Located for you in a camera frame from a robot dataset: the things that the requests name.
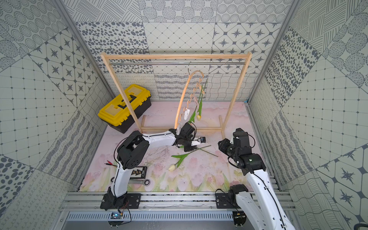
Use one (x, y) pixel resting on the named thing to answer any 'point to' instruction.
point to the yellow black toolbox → (118, 113)
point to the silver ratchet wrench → (146, 182)
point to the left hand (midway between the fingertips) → (197, 142)
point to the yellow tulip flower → (199, 110)
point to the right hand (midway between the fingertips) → (220, 145)
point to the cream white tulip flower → (172, 167)
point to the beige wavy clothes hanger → (193, 84)
